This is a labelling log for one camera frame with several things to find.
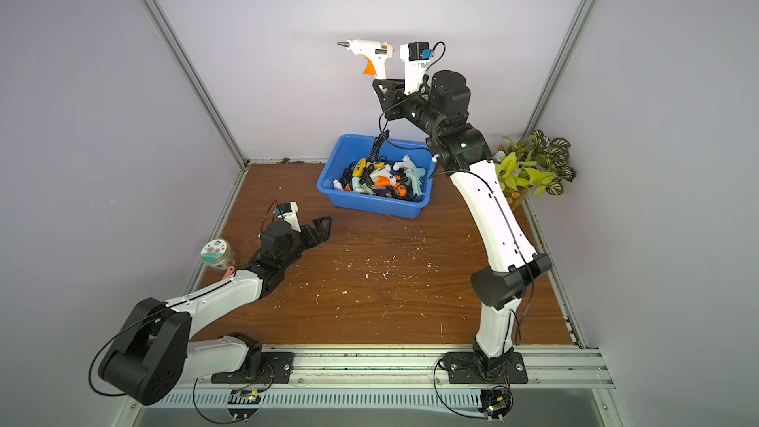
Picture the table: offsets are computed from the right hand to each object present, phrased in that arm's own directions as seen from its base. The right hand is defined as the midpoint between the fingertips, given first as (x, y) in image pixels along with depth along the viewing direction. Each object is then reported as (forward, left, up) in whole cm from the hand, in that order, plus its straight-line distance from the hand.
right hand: (380, 72), depth 59 cm
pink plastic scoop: (-21, +49, -53) cm, 75 cm away
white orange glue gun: (+15, +3, -49) cm, 51 cm away
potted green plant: (+10, -47, -36) cm, 60 cm away
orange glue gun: (+10, -3, -50) cm, 51 cm away
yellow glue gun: (+22, +12, -51) cm, 57 cm away
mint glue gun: (+15, -9, -50) cm, 53 cm away
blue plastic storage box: (+28, +17, -47) cm, 57 cm away
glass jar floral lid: (-18, +51, -47) cm, 72 cm away
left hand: (-9, +18, -42) cm, 46 cm away
